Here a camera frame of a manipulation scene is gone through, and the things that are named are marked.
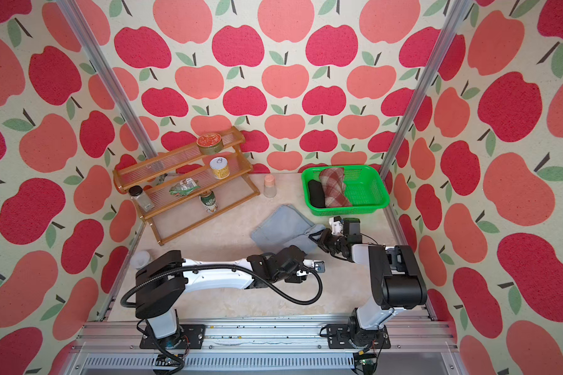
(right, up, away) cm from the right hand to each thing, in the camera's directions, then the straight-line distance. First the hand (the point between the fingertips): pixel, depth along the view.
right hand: (312, 241), depth 93 cm
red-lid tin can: (-40, +38, -7) cm, 56 cm away
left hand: (-3, -6, -12) cm, 14 cm away
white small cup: (-65, -5, -9) cm, 65 cm away
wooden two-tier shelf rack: (-62, +10, +12) cm, 64 cm away
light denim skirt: (-12, +4, +6) cm, 14 cm away
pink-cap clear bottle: (-18, +23, +17) cm, 34 cm away
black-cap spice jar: (-64, +17, -11) cm, 67 cm away
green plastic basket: (+29, +22, +21) cm, 42 cm away
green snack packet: (-50, +22, -5) cm, 55 cm away
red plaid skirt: (+12, +26, +15) cm, 32 cm away
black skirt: (+4, +20, +15) cm, 25 cm away
